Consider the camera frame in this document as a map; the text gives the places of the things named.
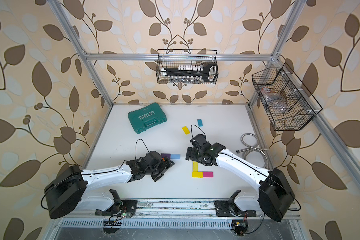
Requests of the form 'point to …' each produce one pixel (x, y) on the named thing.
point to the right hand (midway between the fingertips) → (192, 157)
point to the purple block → (168, 155)
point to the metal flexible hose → (248, 150)
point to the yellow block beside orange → (186, 130)
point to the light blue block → (175, 156)
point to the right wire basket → (288, 104)
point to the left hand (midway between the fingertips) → (170, 166)
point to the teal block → (200, 123)
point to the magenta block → (208, 174)
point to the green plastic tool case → (147, 117)
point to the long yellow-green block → (195, 166)
